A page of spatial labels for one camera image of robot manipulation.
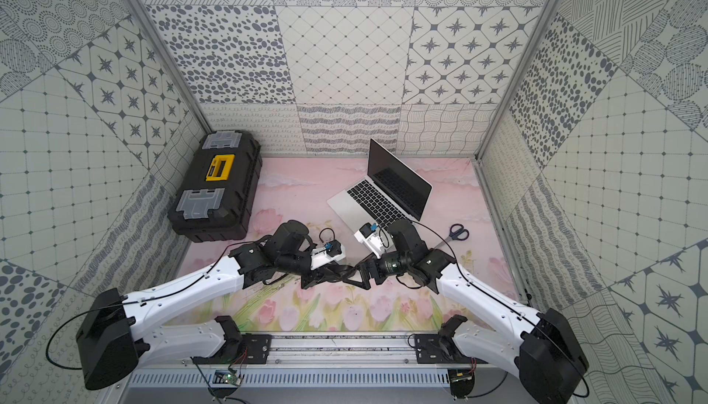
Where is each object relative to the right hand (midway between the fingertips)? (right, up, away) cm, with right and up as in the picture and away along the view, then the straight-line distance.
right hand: (353, 275), depth 73 cm
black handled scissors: (+37, +7, +25) cm, 45 cm away
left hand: (-5, +3, +3) cm, 6 cm away
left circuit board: (-34, -26, -2) cm, 42 cm away
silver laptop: (+14, +21, +35) cm, 43 cm away
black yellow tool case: (-44, +20, +12) cm, 50 cm away
